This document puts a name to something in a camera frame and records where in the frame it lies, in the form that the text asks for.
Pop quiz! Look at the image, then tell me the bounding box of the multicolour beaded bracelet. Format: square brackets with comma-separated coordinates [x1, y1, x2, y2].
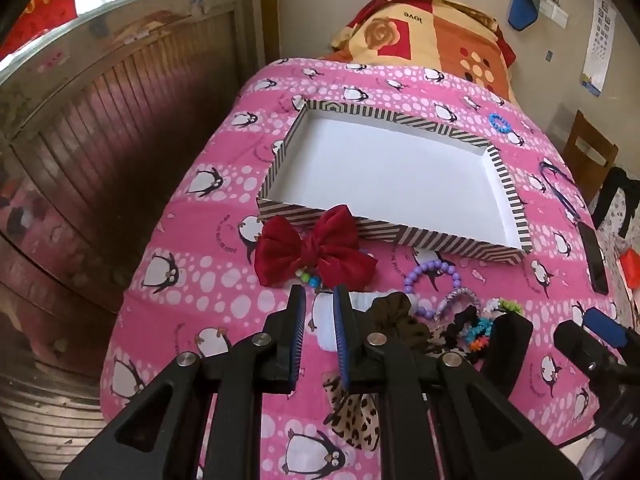
[295, 266, 323, 291]

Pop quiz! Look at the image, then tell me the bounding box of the leopard print scrunchie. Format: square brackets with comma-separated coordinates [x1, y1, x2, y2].
[425, 327, 451, 356]

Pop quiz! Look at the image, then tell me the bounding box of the black garment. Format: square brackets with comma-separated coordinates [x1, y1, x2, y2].
[592, 167, 640, 238]

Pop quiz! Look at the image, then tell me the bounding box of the brown scrunchie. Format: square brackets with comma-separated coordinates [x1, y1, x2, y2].
[367, 292, 431, 356]

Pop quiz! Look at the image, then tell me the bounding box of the red window banner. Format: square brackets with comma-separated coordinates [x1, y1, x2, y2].
[0, 0, 76, 61]

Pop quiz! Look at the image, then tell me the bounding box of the black scrunchie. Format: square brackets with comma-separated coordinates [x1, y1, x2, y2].
[445, 307, 483, 348]

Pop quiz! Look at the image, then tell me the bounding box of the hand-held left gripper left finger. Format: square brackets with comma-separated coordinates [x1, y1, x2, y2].
[60, 284, 308, 480]

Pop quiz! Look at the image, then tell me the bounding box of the red velvet bow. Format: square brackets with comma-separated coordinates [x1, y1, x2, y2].
[254, 205, 378, 288]

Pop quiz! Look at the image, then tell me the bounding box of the pink penguin blanket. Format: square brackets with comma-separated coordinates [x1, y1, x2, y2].
[100, 57, 633, 480]

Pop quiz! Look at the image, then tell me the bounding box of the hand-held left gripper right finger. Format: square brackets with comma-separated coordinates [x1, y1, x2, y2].
[332, 285, 583, 480]

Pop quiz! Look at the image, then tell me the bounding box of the blue lanyard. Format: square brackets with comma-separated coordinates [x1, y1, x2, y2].
[540, 160, 583, 221]

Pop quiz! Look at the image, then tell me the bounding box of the white wall paper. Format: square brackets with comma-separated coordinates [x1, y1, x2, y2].
[540, 0, 570, 26]

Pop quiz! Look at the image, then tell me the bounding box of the striped cardboard box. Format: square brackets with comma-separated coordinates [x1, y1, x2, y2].
[256, 99, 535, 264]

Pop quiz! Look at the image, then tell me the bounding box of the wooden chair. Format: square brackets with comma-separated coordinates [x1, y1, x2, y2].
[562, 110, 620, 206]

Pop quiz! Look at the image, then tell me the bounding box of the wall calendar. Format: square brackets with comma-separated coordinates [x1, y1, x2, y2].
[580, 0, 618, 98]

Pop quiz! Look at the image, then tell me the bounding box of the white ribbed hair band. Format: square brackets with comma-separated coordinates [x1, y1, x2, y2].
[312, 290, 378, 353]

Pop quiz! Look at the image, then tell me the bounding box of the black phone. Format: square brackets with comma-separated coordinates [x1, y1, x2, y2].
[577, 222, 611, 296]

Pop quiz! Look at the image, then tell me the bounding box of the bright multicolour hair tie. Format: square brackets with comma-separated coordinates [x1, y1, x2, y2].
[462, 315, 496, 353]

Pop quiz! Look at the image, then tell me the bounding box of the silver glitter hair band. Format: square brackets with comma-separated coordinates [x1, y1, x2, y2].
[434, 286, 482, 323]

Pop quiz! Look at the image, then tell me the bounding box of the orange floral blanket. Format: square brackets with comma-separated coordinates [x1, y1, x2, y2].
[320, 0, 518, 106]

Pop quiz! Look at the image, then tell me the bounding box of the purple bead bracelet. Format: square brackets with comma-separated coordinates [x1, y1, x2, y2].
[403, 259, 461, 318]

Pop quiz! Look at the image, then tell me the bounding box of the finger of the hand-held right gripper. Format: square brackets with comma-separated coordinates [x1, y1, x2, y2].
[554, 306, 632, 383]

